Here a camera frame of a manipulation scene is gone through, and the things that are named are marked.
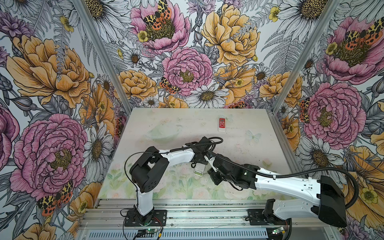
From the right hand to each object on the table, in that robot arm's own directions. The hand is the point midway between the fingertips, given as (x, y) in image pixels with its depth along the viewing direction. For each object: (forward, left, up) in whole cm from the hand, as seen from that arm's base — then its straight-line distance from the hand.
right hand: (212, 175), depth 77 cm
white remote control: (+8, +6, -9) cm, 13 cm away
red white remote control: (+42, -11, -9) cm, 44 cm away
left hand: (+13, +5, -9) cm, 16 cm away
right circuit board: (-23, -28, -12) cm, 38 cm away
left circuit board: (-21, +30, -10) cm, 38 cm away
